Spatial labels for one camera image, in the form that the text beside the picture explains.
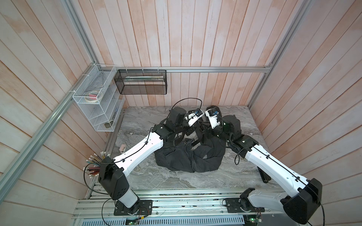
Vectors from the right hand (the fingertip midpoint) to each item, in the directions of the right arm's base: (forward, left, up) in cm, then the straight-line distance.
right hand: (201, 122), depth 75 cm
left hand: (0, +4, 0) cm, 4 cm away
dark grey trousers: (-9, +10, -17) cm, 22 cm away
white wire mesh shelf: (+3, +56, +2) cm, 56 cm away
